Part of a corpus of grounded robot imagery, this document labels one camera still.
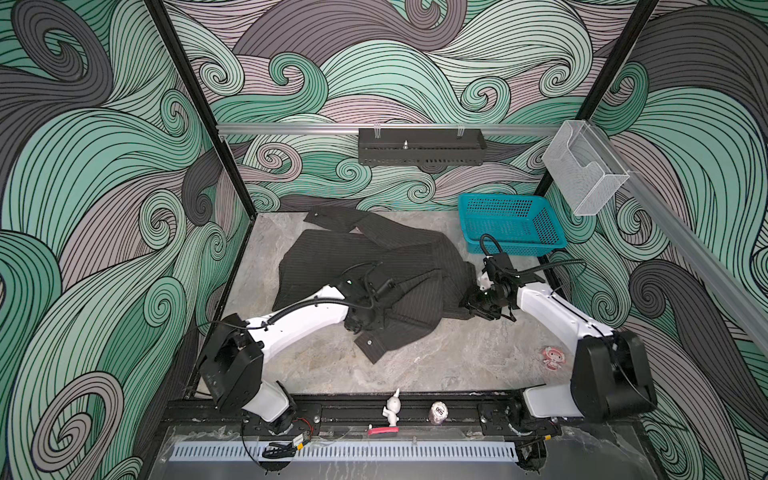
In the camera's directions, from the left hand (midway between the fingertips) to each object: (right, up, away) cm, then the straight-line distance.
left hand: (377, 324), depth 81 cm
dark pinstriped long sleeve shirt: (+19, +10, +17) cm, 27 cm away
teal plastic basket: (+58, +29, +37) cm, 75 cm away
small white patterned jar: (+15, -18, -11) cm, 26 cm away
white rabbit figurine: (+4, -19, -8) cm, 21 cm away
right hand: (+26, +3, +7) cm, 27 cm away
